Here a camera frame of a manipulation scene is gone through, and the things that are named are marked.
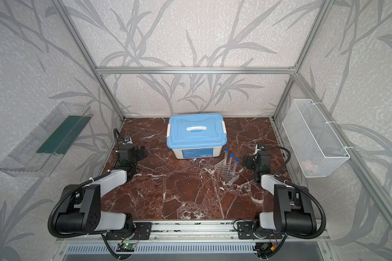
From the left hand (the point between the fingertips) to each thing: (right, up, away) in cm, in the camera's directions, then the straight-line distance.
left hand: (135, 143), depth 92 cm
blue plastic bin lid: (+35, +7, 0) cm, 36 cm away
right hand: (+68, -6, +3) cm, 69 cm away
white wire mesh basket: (+83, +2, -28) cm, 87 cm away
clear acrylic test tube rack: (+52, -18, 0) cm, 55 cm away
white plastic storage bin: (+35, -6, +2) cm, 36 cm away
